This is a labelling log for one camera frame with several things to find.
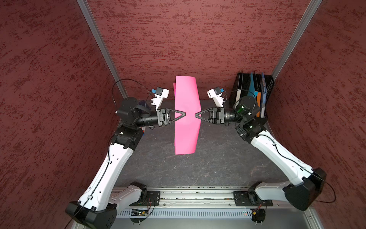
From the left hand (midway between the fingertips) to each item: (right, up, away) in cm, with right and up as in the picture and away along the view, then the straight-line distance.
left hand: (183, 119), depth 53 cm
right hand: (+5, -1, +2) cm, 5 cm away
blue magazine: (+49, +13, +34) cm, 61 cm away
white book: (+35, +13, +37) cm, 52 cm away
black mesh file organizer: (+47, +20, +36) cm, 63 cm away
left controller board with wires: (-24, -51, +19) cm, 60 cm away
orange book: (+49, +9, +39) cm, 63 cm away
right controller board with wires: (+37, -48, +16) cm, 63 cm away
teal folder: (+46, +19, +43) cm, 65 cm away
